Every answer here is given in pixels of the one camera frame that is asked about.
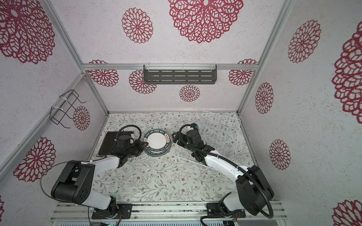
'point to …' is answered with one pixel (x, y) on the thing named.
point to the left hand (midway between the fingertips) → (148, 144)
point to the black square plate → (108, 141)
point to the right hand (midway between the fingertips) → (176, 134)
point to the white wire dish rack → (220, 131)
